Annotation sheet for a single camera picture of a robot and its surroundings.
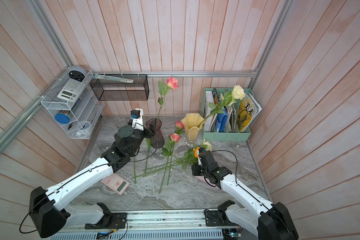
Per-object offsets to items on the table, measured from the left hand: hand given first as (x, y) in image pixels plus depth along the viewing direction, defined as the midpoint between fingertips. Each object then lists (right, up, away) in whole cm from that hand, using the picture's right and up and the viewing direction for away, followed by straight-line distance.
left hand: (149, 119), depth 72 cm
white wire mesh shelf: (-39, +5, +9) cm, 40 cm away
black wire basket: (-37, +24, +33) cm, 55 cm away
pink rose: (+15, -2, +38) cm, 41 cm away
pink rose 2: (+11, -11, +28) cm, 32 cm away
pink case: (+28, -33, +13) cm, 45 cm away
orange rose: (-12, -33, +16) cm, 39 cm away
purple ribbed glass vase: (-1, -13, +35) cm, 37 cm away
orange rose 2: (+25, -19, +21) cm, 38 cm away
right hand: (+23, -26, +13) cm, 37 cm away
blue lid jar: (-47, +1, +4) cm, 47 cm away
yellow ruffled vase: (+23, 0, +22) cm, 31 cm away
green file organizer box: (+53, -7, +35) cm, 64 cm away
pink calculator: (-21, -36, +12) cm, 43 cm away
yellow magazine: (+61, +8, +24) cm, 66 cm away
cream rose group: (+35, -16, +26) cm, 47 cm away
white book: (+34, +15, +23) cm, 44 cm away
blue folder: (+42, +1, +23) cm, 48 cm away
